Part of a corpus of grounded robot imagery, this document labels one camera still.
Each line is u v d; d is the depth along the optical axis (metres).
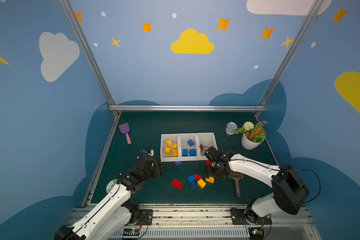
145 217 0.74
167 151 0.96
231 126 1.07
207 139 1.04
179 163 0.93
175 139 1.00
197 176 0.86
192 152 0.98
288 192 0.43
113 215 0.58
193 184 0.85
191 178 0.86
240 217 0.75
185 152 0.98
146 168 0.62
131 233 0.73
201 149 0.93
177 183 0.84
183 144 1.02
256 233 0.73
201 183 0.84
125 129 1.11
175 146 0.98
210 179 0.87
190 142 1.03
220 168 0.64
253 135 0.91
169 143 1.00
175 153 0.95
